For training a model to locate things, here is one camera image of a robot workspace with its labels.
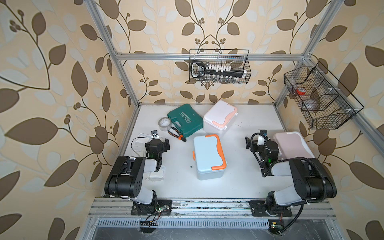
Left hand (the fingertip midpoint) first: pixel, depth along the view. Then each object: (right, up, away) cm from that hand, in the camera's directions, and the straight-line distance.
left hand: (156, 139), depth 94 cm
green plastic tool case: (+18, +12, +11) cm, 25 cm away
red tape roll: (+83, +28, -13) cm, 89 cm away
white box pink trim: (+41, +16, +3) cm, 44 cm away
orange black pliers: (+14, 0, +8) cm, 16 cm away
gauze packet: (+4, -20, -9) cm, 22 cm away
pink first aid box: (+78, -1, -13) cm, 79 cm away
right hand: (+62, +2, -1) cm, 62 cm away
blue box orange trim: (+33, -10, -19) cm, 39 cm away
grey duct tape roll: (+2, +9, +14) cm, 17 cm away
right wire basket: (+90, +21, -20) cm, 95 cm away
